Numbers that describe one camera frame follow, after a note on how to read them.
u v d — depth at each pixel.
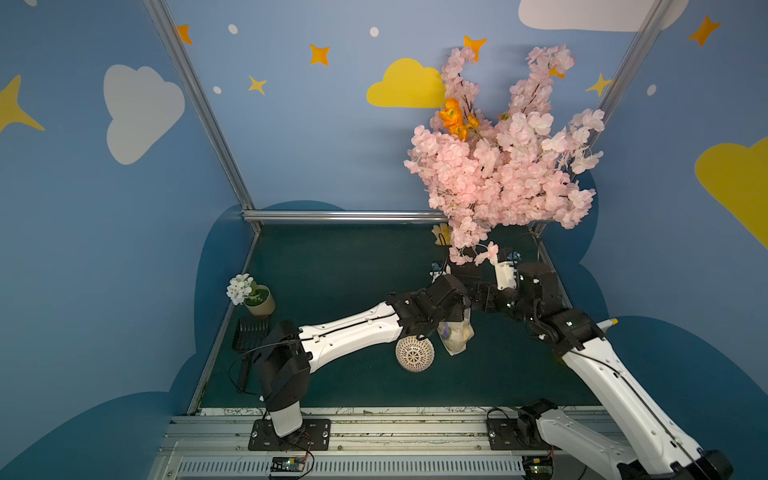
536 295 0.55
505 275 0.65
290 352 0.48
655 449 0.39
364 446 0.73
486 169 0.75
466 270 0.69
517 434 0.73
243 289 0.86
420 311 0.57
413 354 0.88
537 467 0.72
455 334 0.82
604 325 0.75
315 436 0.74
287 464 0.72
